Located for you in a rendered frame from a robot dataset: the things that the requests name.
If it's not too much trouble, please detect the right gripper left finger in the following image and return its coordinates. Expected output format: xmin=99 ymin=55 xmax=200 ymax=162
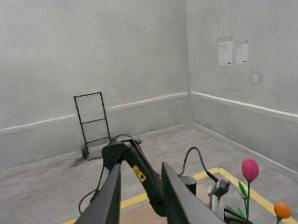
xmin=73 ymin=164 xmax=121 ymax=224

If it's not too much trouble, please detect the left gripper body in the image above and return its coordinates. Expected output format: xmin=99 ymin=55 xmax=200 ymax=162
xmin=205 ymin=180 xmax=224 ymax=221

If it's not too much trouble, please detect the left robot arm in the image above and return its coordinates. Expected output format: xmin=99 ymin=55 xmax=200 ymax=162
xmin=90 ymin=138 xmax=231 ymax=217

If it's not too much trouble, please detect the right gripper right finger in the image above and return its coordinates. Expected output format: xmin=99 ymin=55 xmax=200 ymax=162
xmin=161 ymin=162 xmax=227 ymax=224

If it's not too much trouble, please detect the pink tulip flower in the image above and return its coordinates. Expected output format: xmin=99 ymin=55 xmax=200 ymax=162
xmin=238 ymin=158 xmax=259 ymax=201

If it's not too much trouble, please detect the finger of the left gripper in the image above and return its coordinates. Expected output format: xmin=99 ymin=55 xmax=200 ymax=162
xmin=224 ymin=211 xmax=251 ymax=224
xmin=224 ymin=204 xmax=246 ymax=224

